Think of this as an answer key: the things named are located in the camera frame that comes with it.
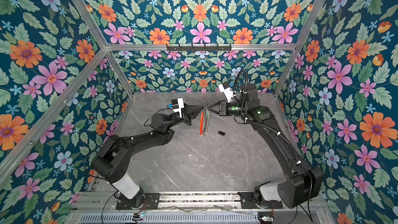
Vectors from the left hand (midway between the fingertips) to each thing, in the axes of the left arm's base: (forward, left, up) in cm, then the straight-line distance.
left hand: (203, 105), depth 64 cm
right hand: (+1, -3, -3) cm, 4 cm away
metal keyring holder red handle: (-4, +1, -8) cm, 9 cm away
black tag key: (+7, -10, -38) cm, 40 cm away
